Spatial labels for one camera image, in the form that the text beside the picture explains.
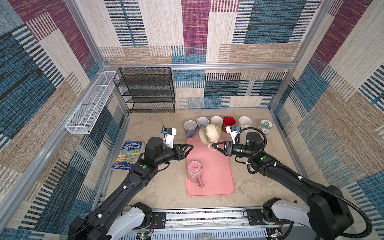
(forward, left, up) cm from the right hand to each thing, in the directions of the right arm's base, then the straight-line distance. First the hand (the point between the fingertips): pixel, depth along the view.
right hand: (213, 147), depth 75 cm
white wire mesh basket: (+11, +60, +13) cm, 62 cm away
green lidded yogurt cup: (+23, -38, -14) cm, 47 cm away
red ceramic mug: (+28, -13, -13) cm, 34 cm away
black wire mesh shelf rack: (+50, +42, -3) cm, 65 cm away
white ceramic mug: (+30, -27, -17) cm, 43 cm away
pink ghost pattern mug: (-6, +10, -10) cm, 16 cm away
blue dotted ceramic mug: (+28, +4, -13) cm, 31 cm away
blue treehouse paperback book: (+7, +51, -19) cm, 55 cm away
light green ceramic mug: (+29, -7, -13) cm, 32 cm away
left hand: (0, +11, +4) cm, 12 cm away
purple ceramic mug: (+28, +12, -18) cm, 36 cm away
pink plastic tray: (-6, -3, -20) cm, 21 cm away
